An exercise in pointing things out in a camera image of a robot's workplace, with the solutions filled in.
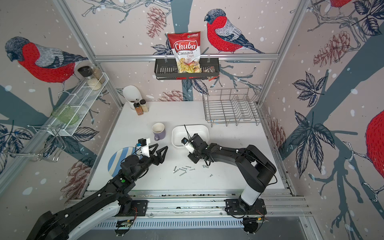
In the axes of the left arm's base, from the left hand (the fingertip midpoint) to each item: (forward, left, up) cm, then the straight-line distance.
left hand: (165, 143), depth 77 cm
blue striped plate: (0, +34, -19) cm, 39 cm away
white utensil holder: (+45, +32, -6) cm, 56 cm away
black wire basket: (+46, +4, +15) cm, 49 cm away
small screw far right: (-11, -25, -18) cm, 32 cm away
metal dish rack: (+44, -45, -16) cm, 65 cm away
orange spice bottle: (+37, +28, -13) cm, 48 cm away
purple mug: (+18, +9, -12) cm, 23 cm away
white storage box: (+17, -4, -16) cm, 24 cm away
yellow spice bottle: (+39, +23, -11) cm, 47 cm away
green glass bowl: (+7, +46, +16) cm, 50 cm away
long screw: (-10, -8, -19) cm, 23 cm away
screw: (-8, -4, -18) cm, 20 cm away
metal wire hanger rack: (-2, +51, +7) cm, 52 cm away
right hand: (+3, -14, -16) cm, 21 cm away
